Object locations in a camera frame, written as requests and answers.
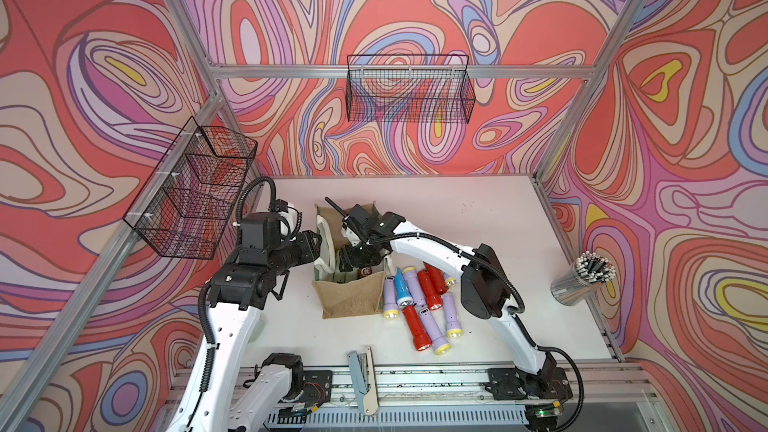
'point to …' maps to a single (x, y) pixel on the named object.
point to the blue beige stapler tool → (363, 372)
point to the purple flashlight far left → (390, 308)
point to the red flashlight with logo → (364, 271)
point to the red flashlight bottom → (421, 338)
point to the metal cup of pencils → (575, 283)
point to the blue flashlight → (403, 294)
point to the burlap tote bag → (349, 294)
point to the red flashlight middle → (434, 299)
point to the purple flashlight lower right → (454, 327)
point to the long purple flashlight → (424, 312)
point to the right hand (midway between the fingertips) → (352, 274)
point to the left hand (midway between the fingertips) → (318, 239)
